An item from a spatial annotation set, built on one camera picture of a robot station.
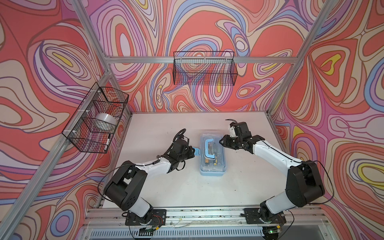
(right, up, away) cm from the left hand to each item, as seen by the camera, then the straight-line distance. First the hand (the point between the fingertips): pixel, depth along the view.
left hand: (197, 149), depth 89 cm
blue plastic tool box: (+8, -4, -7) cm, 11 cm away
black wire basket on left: (-54, +12, -23) cm, 60 cm away
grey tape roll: (-45, +16, -20) cm, 52 cm away
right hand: (+15, +3, -1) cm, 15 cm away
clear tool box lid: (+9, +9, +5) cm, 14 cm away
